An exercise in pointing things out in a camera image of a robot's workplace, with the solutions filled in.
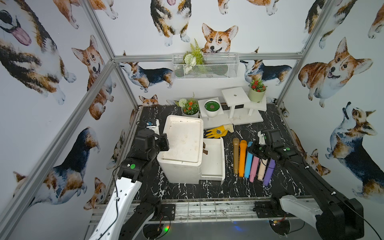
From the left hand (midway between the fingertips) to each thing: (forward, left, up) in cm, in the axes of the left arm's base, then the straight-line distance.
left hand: (167, 133), depth 72 cm
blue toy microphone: (-5, -45, -25) cm, 52 cm away
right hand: (-2, -41, -12) cm, 43 cm away
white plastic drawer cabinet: (-15, -8, -1) cm, 17 cm away
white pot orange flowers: (+27, -9, -11) cm, 31 cm away
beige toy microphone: (-10, -51, -24) cm, 57 cm away
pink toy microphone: (-8, -47, -24) cm, 53 cm away
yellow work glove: (+18, -30, -26) cm, 43 cm away
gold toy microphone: (+5, -38, -25) cm, 46 cm away
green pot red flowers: (+33, -53, -2) cm, 62 cm away
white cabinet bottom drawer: (-7, -23, -26) cm, 35 cm away
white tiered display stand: (+35, -48, -23) cm, 63 cm away
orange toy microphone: (+4, -42, -23) cm, 48 cm away
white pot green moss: (+21, -23, -5) cm, 32 cm away
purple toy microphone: (-13, -54, -23) cm, 60 cm away
